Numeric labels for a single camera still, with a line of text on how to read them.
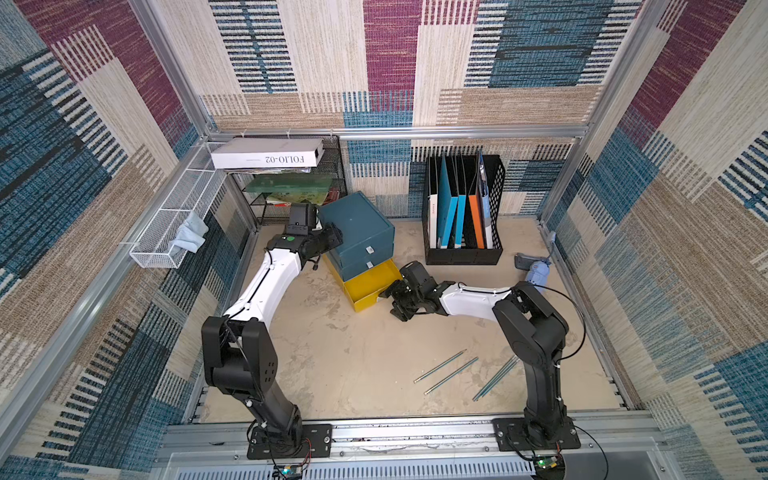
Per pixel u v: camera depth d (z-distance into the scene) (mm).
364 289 965
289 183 957
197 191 820
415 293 759
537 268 972
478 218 919
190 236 676
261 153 890
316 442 732
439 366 851
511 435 732
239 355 452
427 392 808
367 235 874
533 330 517
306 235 663
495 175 1051
